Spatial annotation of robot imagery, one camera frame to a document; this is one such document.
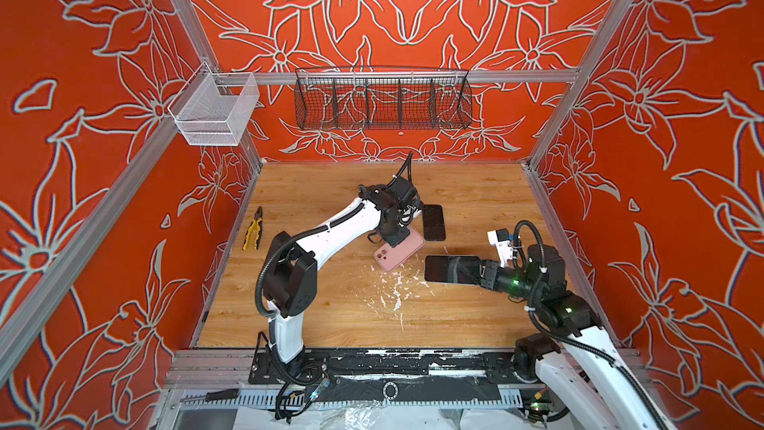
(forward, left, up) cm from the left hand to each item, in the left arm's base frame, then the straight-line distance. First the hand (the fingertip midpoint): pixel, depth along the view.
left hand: (394, 231), depth 86 cm
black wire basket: (+40, +6, +19) cm, 45 cm away
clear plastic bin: (+31, +60, +19) cm, 70 cm away
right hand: (-14, -16, +7) cm, 22 cm away
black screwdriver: (-41, +41, -11) cm, 60 cm away
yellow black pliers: (+8, +47, -10) cm, 49 cm away
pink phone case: (-7, +1, -3) cm, 8 cm away
